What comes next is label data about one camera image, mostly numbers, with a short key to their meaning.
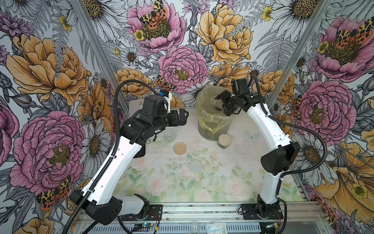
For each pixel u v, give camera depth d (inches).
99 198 14.6
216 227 27.6
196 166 35.2
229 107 27.8
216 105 31.3
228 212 29.9
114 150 15.9
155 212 29.1
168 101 23.0
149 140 40.3
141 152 37.9
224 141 37.8
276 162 19.3
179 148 38.5
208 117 31.3
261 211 26.1
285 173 21.0
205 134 39.4
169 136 41.0
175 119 22.3
